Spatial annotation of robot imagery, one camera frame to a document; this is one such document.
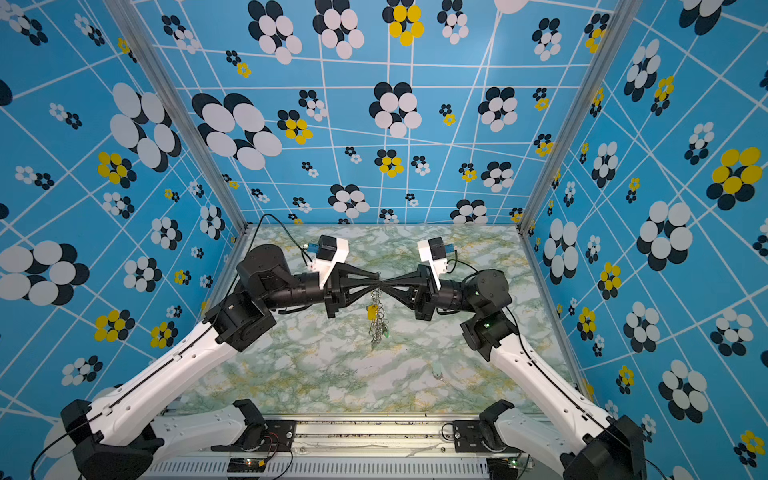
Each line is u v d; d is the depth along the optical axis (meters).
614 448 0.38
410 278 0.56
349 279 0.55
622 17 0.68
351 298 0.54
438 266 0.52
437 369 0.85
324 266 0.48
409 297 0.56
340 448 0.73
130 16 0.69
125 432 0.39
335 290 0.49
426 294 0.54
